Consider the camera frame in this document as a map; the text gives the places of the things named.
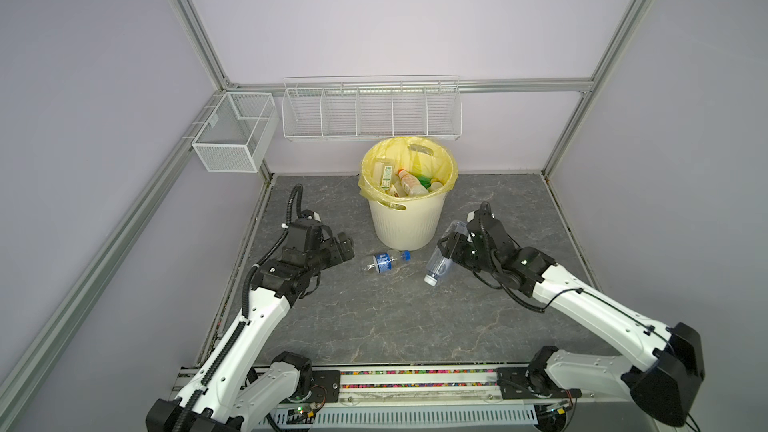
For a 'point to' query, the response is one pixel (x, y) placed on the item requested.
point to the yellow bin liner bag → (418, 156)
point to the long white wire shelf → (368, 108)
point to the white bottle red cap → (412, 185)
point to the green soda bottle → (425, 181)
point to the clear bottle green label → (382, 175)
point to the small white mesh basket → (237, 132)
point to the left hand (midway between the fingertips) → (339, 249)
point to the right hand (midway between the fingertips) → (443, 247)
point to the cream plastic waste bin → (407, 227)
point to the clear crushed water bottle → (437, 264)
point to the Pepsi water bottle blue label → (384, 262)
